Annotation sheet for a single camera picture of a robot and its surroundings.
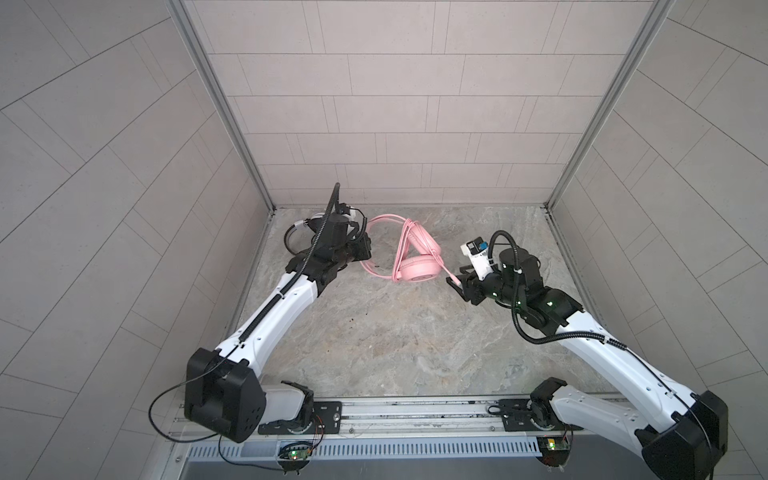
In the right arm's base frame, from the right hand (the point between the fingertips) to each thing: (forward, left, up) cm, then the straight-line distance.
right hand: (452, 276), depth 74 cm
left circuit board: (-32, +38, -17) cm, 53 cm away
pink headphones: (+1, +9, +8) cm, 12 cm away
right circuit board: (-34, -20, -22) cm, 46 cm away
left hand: (+12, +18, +4) cm, 22 cm away
